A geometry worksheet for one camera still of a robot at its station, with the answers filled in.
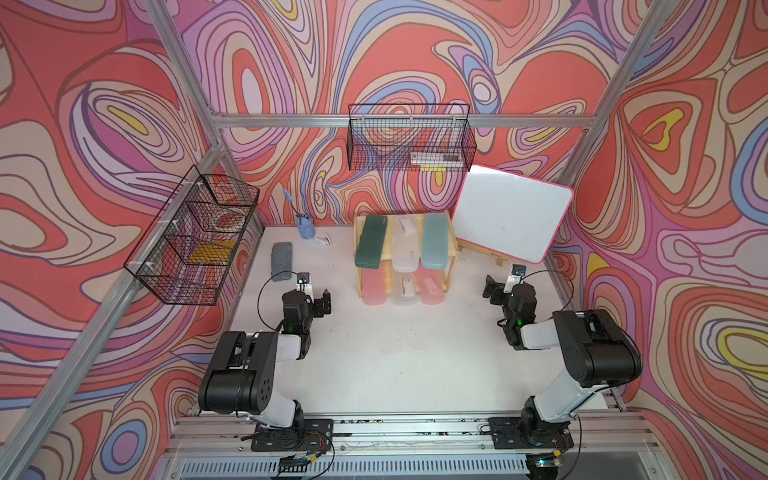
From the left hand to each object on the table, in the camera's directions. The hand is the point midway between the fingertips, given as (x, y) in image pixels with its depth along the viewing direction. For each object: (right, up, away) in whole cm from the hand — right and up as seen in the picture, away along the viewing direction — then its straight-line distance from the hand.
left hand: (313, 290), depth 94 cm
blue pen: (-14, +33, +21) cm, 42 cm away
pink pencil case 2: (+38, +1, +5) cm, 39 cm away
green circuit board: (+1, -39, -23) cm, 45 cm away
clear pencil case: (+30, 0, +3) cm, 30 cm away
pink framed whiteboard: (+66, +25, +5) cm, 70 cm away
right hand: (+62, +2, +2) cm, 62 cm away
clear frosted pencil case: (+29, +15, -7) cm, 33 cm away
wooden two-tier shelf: (+43, +12, -9) cm, 45 cm away
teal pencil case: (+38, +15, -8) cm, 41 cm away
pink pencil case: (+19, +1, +6) cm, 20 cm away
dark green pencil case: (+19, +14, -10) cm, 25 cm away
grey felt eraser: (-14, +9, +12) cm, 21 cm away
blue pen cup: (-7, +22, +18) cm, 29 cm away
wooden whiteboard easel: (+51, +16, +14) cm, 55 cm away
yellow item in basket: (-19, +12, -22) cm, 32 cm away
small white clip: (0, +17, +19) cm, 26 cm away
